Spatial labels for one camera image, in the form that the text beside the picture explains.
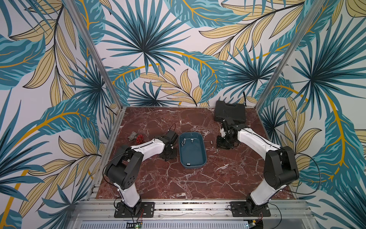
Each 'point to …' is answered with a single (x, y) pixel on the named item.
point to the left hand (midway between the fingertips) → (171, 157)
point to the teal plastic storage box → (192, 151)
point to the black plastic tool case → (223, 110)
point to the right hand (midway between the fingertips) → (218, 146)
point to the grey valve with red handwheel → (134, 136)
